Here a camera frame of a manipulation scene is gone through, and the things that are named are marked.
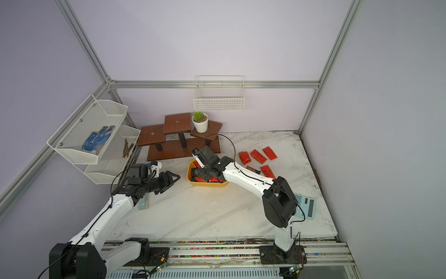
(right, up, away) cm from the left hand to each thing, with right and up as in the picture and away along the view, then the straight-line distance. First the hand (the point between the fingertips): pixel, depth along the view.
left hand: (176, 181), depth 82 cm
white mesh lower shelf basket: (-38, +8, +9) cm, 40 cm away
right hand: (+14, +5, +5) cm, 16 cm away
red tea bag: (+52, +13, +29) cm, 61 cm away
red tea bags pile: (+9, -1, +11) cm, 14 cm away
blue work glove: (-35, +20, -6) cm, 40 cm away
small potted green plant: (+9, +32, +13) cm, 36 cm away
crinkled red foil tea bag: (+35, +11, +22) cm, 43 cm away
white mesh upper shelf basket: (-39, +22, -6) cm, 45 cm away
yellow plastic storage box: (+3, +2, +13) cm, 13 cm away
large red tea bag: (+44, +11, +26) cm, 52 cm away
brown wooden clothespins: (-31, +15, +11) cm, 36 cm away
